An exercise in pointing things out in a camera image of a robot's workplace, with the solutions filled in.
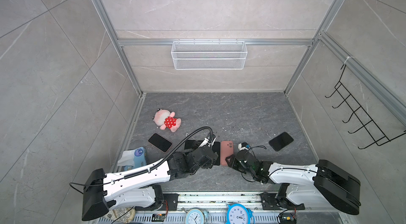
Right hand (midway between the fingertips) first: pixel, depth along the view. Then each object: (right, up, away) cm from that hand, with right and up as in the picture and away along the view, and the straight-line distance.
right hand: (228, 161), depth 85 cm
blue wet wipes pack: (-51, +3, -3) cm, 51 cm away
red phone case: (0, +5, +5) cm, 7 cm away
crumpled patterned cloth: (-44, -13, -23) cm, 52 cm away
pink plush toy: (-38, +22, +12) cm, 45 cm away
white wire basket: (-11, +63, +16) cm, 66 cm away
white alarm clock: (-17, -17, -18) cm, 30 cm away
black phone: (-6, +6, +6) cm, 10 cm away
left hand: (-9, +10, -11) cm, 18 cm away
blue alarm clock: (+2, -17, -16) cm, 24 cm away
